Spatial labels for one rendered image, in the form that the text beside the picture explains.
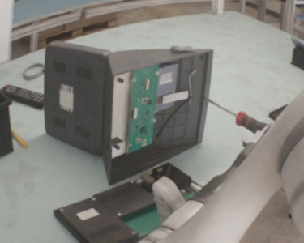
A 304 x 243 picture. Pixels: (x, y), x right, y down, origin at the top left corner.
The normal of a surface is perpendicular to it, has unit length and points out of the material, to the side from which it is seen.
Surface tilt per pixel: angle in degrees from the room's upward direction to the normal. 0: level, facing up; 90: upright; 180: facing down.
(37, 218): 0
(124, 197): 0
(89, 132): 90
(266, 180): 98
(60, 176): 0
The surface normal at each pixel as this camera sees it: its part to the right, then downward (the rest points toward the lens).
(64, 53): -0.46, 0.40
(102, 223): 0.07, -0.87
